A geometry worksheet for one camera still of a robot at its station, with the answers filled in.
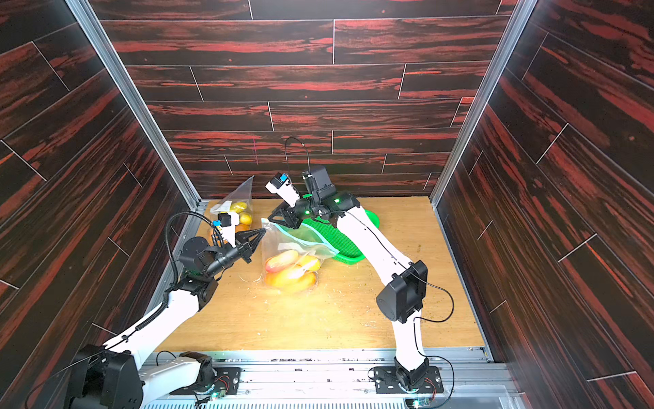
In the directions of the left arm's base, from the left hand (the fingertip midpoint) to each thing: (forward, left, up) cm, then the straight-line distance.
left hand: (266, 232), depth 75 cm
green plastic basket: (0, -20, -1) cm, 20 cm away
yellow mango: (-2, -13, -13) cm, 18 cm away
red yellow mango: (-1, -3, -13) cm, 13 cm away
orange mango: (-6, -6, -17) cm, 19 cm away
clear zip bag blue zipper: (+29, +19, -17) cm, 39 cm away
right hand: (+6, -3, +3) cm, 7 cm away
